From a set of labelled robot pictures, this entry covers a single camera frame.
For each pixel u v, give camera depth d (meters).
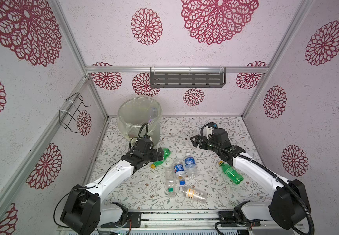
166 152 0.96
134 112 0.94
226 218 0.74
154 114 0.97
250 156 0.55
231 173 0.85
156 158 0.75
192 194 0.78
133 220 0.73
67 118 0.75
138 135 0.65
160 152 0.76
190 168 0.91
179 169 0.85
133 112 0.94
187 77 0.92
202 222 0.74
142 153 0.64
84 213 0.40
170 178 0.88
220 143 0.62
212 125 0.74
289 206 0.41
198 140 0.74
